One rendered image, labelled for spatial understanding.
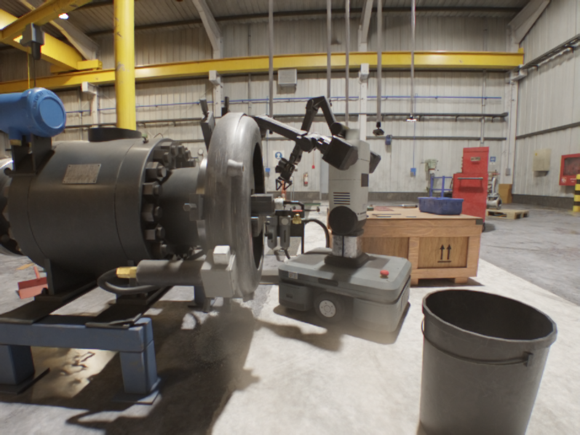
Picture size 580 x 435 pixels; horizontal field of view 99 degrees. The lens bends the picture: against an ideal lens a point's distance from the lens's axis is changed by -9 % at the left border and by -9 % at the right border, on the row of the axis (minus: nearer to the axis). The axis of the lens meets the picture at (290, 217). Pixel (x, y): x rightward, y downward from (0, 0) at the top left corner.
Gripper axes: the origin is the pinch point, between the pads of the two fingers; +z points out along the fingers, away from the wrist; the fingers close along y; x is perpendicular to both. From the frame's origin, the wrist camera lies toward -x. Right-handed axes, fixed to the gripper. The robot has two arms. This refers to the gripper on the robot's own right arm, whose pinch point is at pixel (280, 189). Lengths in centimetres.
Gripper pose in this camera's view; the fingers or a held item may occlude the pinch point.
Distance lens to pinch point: 201.9
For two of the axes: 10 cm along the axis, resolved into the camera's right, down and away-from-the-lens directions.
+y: -5.3, 1.1, -8.4
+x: 7.4, 5.5, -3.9
